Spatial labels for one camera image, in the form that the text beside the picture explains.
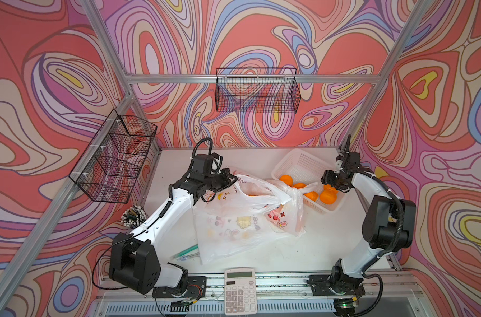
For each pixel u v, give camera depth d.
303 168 1.08
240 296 0.70
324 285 0.73
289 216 0.80
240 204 0.77
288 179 0.99
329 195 0.93
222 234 0.87
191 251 0.82
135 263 0.40
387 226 0.48
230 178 0.78
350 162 0.74
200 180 0.62
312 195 0.91
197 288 0.72
